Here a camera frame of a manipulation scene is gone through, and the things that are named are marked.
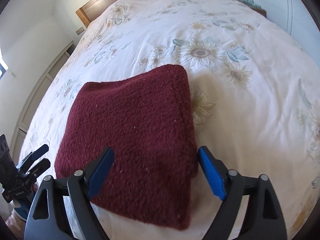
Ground beige radiator cover cabinet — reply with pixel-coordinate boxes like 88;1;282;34
10;41;74;163

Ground floral white duvet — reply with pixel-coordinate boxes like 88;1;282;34
20;0;319;239

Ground dark red knit sweater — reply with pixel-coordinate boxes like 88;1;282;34
54;64;198;230

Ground left wall socket plate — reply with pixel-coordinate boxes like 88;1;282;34
76;27;85;35

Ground dark bedside table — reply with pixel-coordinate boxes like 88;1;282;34
241;0;267;17

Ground white wardrobe doors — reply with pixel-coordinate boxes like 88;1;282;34
253;0;319;64

